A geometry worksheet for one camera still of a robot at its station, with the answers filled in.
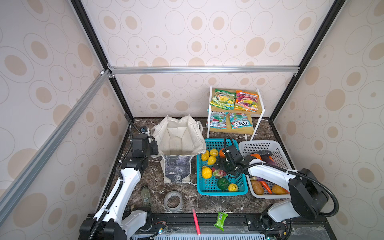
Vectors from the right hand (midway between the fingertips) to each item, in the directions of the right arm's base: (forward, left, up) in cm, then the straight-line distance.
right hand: (219, 166), depth 89 cm
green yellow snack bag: (+23, -2, +31) cm, 39 cm away
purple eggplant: (+6, -32, -3) cm, 32 cm away
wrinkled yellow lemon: (+7, +8, -1) cm, 11 cm away
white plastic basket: (+4, -37, +2) cm, 37 cm away
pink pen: (-28, +14, -3) cm, 32 cm away
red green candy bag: (+25, -1, +14) cm, 28 cm away
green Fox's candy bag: (+25, -14, +13) cm, 31 cm away
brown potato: (-13, -19, 0) cm, 24 cm away
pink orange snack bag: (+22, -13, +31) cm, 40 cm away
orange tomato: (+6, -23, +2) cm, 24 cm away
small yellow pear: (+9, +2, +1) cm, 10 cm away
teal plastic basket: (-7, +5, -5) cm, 10 cm away
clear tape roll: (-18, +26, -5) cm, 32 cm away
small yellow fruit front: (-13, -6, 0) cm, 14 cm away
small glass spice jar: (-16, +41, -1) cm, 44 cm away
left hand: (+7, +35, +18) cm, 40 cm away
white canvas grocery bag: (+22, +27, -3) cm, 35 cm away
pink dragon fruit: (-6, +1, +4) cm, 8 cm away
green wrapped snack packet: (-27, +2, -3) cm, 27 cm away
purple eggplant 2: (+9, -30, -1) cm, 32 cm away
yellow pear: (+4, +4, -1) cm, 6 cm away
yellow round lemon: (-4, +8, +1) cm, 9 cm away
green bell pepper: (-11, -1, +1) cm, 11 cm away
